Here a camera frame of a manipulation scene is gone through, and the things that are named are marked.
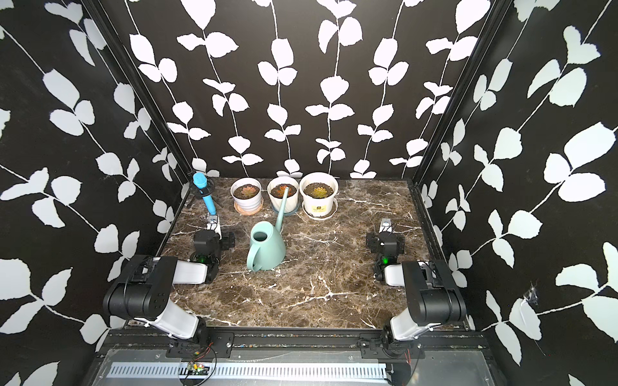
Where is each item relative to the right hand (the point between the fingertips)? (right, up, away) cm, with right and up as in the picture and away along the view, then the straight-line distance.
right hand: (384, 228), depth 95 cm
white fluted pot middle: (-45, +17, +11) cm, 49 cm away
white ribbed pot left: (-59, +10, +7) cm, 60 cm away
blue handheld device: (-72, +19, -4) cm, 75 cm away
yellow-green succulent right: (-26, +15, +6) cm, 30 cm away
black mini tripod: (-75, +14, +1) cm, 76 cm away
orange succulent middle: (-43, +16, +9) cm, 46 cm away
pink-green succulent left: (-58, +15, +9) cm, 60 cm away
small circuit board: (-63, -39, -24) cm, 78 cm away
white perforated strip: (-20, -40, -25) cm, 51 cm away
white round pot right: (-30, +20, +11) cm, 37 cm away
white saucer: (-20, +6, +12) cm, 24 cm away
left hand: (-67, +1, -1) cm, 67 cm away
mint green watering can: (-44, -5, -14) cm, 47 cm away
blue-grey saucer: (-40, +6, +1) cm, 40 cm away
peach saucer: (-58, +6, +12) cm, 59 cm away
